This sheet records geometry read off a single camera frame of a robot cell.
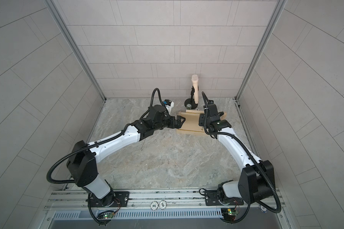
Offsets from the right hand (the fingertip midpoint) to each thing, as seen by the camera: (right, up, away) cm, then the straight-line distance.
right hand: (203, 116), depth 85 cm
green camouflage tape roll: (-8, +6, +19) cm, 22 cm away
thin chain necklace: (-38, -21, +3) cm, 44 cm away
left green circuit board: (-49, -45, -20) cm, 69 cm away
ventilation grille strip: (-55, -45, -20) cm, 74 cm away
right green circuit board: (+9, -46, -18) cm, 50 cm away
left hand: (-13, -1, -6) cm, 14 cm away
